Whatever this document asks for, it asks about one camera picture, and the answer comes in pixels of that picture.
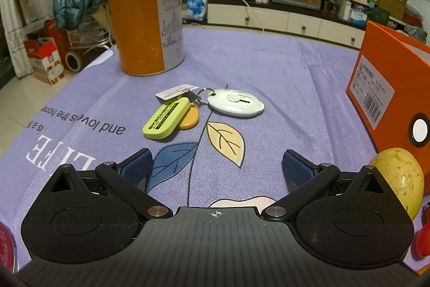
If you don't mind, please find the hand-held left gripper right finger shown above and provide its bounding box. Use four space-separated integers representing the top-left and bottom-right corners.
261 149 400 221

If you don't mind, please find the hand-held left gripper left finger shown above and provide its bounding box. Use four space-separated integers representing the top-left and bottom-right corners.
44 148 173 220

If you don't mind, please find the yellow-green fruit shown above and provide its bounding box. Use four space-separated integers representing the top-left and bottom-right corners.
369 147 425 222

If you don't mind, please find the orange cardboard box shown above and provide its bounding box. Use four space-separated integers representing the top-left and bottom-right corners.
346 21 430 156

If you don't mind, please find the red cherry tomato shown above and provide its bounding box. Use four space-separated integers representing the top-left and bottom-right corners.
413 206 430 258

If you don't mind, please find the lime green key tag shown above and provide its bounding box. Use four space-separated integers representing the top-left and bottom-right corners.
142 97 191 140

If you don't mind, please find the orange key fob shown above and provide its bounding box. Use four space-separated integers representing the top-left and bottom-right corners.
178 104 200 130

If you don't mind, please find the purple printed tablecloth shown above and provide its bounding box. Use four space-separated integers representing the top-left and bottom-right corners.
0 26 430 277

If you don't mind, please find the white paper tag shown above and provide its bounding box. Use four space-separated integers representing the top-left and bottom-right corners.
155 84 199 101

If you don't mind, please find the white oval key device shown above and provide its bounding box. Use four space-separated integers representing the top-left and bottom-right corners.
206 89 265 117

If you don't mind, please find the wheeled shopping trolley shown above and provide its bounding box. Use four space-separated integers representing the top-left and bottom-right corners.
54 0 115 72

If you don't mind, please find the orange round canister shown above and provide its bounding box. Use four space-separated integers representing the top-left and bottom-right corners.
106 0 186 76

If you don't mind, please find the white low television cabinet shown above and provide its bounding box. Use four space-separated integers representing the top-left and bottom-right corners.
206 0 367 49

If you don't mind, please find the red and white carton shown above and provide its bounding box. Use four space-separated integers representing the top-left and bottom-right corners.
23 37 66 86

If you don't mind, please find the dark red round object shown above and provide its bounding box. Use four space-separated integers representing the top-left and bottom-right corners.
0 221 18 274

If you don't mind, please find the blue and white mask box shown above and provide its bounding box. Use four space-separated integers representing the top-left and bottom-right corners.
347 8 368 27

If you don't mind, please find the white and blue tissue pack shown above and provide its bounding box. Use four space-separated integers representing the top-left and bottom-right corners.
186 0 209 22

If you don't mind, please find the brown cardboard box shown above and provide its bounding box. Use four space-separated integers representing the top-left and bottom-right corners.
373 0 409 20

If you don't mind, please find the white curtain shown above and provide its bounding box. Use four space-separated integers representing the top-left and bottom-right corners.
0 0 27 79

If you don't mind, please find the metal key ring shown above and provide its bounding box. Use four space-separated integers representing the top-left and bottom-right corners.
189 87 216 106

